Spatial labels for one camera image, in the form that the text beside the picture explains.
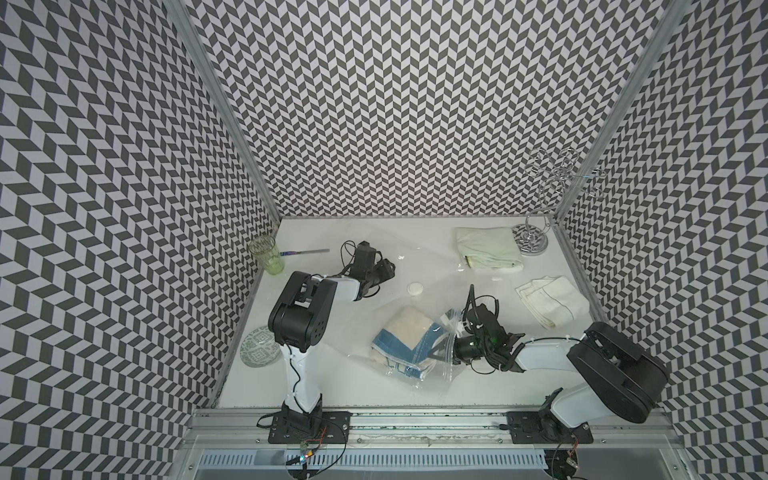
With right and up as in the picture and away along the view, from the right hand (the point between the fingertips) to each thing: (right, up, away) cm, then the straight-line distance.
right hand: (430, 361), depth 81 cm
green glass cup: (-53, +29, +18) cm, 62 cm away
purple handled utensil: (-46, +29, +14) cm, 57 cm away
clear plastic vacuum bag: (+2, +20, +21) cm, 30 cm away
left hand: (-11, +23, +21) cm, 33 cm away
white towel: (+41, +14, +13) cm, 45 cm away
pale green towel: (+23, +31, +24) cm, 45 cm away
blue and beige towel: (-6, +6, +2) cm, 9 cm away
